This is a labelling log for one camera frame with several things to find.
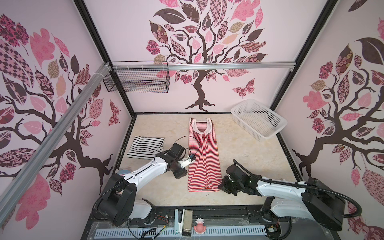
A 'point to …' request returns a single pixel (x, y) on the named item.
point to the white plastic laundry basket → (262, 122)
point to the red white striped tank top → (205, 174)
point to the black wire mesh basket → (138, 77)
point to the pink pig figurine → (199, 228)
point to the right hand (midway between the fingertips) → (216, 186)
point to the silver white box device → (183, 222)
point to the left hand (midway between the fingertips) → (181, 172)
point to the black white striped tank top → (145, 147)
